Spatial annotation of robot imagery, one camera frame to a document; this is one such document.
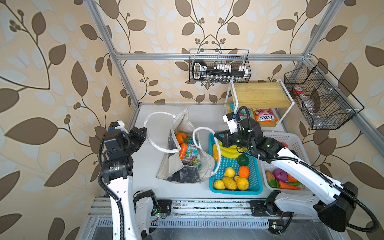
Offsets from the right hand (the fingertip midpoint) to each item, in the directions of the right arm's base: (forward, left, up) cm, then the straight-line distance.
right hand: (215, 136), depth 71 cm
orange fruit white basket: (+9, +19, -13) cm, 24 cm away
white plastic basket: (+7, -50, -19) cm, 54 cm away
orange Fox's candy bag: (+19, -33, -8) cm, 39 cm away
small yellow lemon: (-16, -2, -22) cm, 27 cm away
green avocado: (-3, -17, -21) cm, 27 cm away
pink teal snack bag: (0, +12, -17) cm, 21 cm away
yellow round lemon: (-16, -14, -21) cm, 30 cm away
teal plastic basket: (-18, -20, -20) cm, 34 cm away
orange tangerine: (-10, -16, -21) cm, 29 cm away
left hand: (+2, +31, +6) cm, 32 cm away
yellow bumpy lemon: (-16, -7, -22) cm, 28 cm away
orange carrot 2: (-18, -35, -20) cm, 44 cm away
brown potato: (-13, -30, -21) cm, 38 cm away
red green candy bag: (+20, -20, -7) cm, 29 cm away
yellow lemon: (-10, -8, -21) cm, 25 cm away
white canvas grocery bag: (-10, +22, -14) cm, 28 cm away
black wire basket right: (+11, -55, +8) cm, 57 cm away
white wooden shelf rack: (+17, -30, +6) cm, 35 cm away
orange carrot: (+2, +17, -14) cm, 22 cm away
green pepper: (-17, -30, -21) cm, 40 cm away
